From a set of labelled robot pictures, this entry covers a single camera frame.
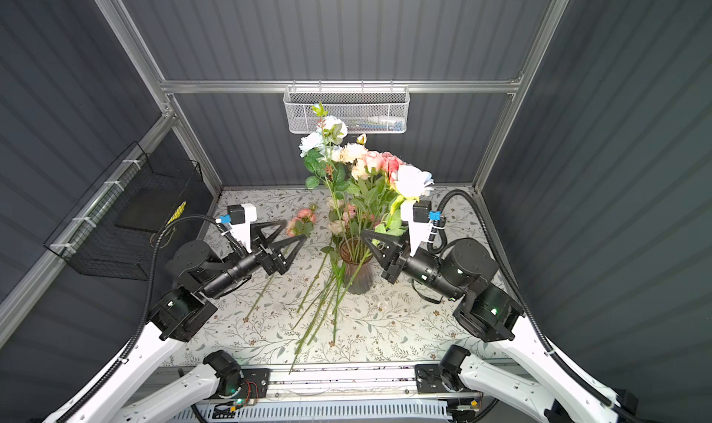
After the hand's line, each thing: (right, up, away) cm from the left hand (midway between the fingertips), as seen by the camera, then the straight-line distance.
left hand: (295, 234), depth 58 cm
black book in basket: (-44, +6, +18) cm, 48 cm away
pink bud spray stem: (-19, -23, +31) cm, 43 cm away
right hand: (+15, 0, -7) cm, 17 cm away
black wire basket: (-50, 0, +13) cm, 52 cm away
